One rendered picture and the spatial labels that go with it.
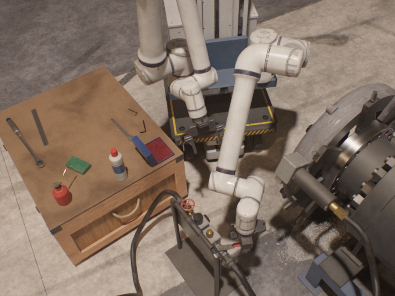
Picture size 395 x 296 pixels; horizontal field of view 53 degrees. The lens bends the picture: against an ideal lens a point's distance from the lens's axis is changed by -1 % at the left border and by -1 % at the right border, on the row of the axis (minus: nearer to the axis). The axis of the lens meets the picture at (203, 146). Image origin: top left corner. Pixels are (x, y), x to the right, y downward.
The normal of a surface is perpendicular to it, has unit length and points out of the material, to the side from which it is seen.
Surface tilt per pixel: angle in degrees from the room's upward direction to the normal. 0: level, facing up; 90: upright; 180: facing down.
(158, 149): 0
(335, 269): 0
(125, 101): 0
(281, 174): 68
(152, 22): 99
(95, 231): 90
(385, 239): 78
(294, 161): 23
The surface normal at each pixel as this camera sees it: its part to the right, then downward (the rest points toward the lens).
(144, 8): -0.30, 0.80
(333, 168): -0.74, 0.14
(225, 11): 0.15, 0.76
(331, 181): -0.80, 0.34
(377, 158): -0.21, -0.44
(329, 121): -0.44, -0.32
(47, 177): -0.03, -0.63
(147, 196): 0.59, 0.62
